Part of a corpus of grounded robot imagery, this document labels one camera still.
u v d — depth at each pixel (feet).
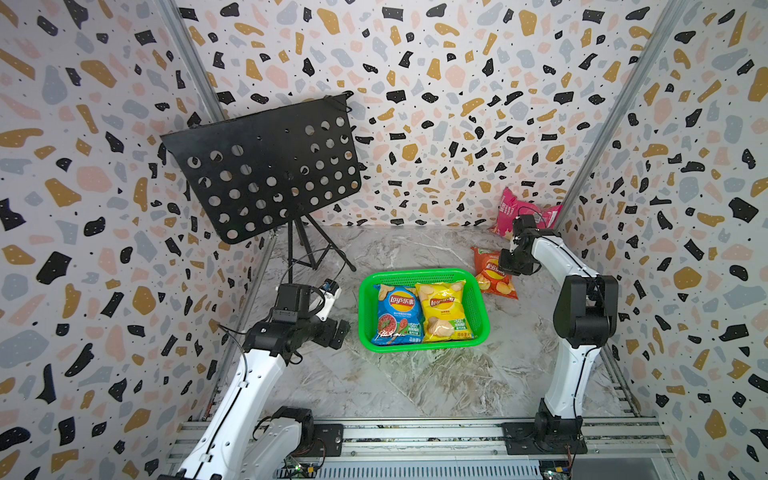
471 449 2.40
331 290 2.24
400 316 2.88
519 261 2.87
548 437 2.21
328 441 2.41
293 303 1.89
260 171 2.19
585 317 1.80
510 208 3.64
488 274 3.20
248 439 1.42
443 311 2.91
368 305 3.12
